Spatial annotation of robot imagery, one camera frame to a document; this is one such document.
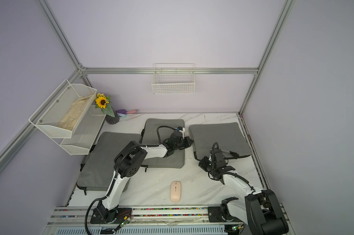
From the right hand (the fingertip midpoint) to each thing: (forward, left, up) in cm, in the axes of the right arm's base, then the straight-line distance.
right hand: (199, 164), depth 89 cm
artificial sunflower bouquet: (+36, +63, +22) cm, 76 cm away
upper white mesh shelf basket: (+16, +76, +30) cm, 83 cm away
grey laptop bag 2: (+21, +28, +8) cm, 36 cm away
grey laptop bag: (-5, +61, +2) cm, 61 cm away
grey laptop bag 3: (+23, -23, -1) cm, 32 cm away
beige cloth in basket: (+14, +70, +28) cm, 77 cm away
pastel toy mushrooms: (+46, +59, +1) cm, 75 cm away
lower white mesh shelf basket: (+16, +73, +10) cm, 76 cm away
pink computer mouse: (-16, +15, -1) cm, 22 cm away
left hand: (+15, +2, +2) cm, 16 cm away
